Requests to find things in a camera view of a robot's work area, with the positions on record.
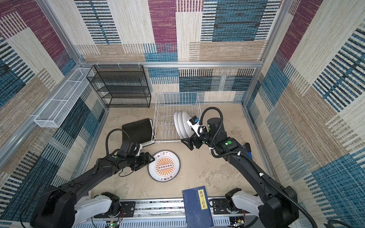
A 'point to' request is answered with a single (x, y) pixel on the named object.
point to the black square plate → (140, 131)
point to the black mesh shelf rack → (121, 86)
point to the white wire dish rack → (167, 104)
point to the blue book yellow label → (197, 210)
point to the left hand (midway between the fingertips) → (151, 159)
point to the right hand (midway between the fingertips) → (188, 136)
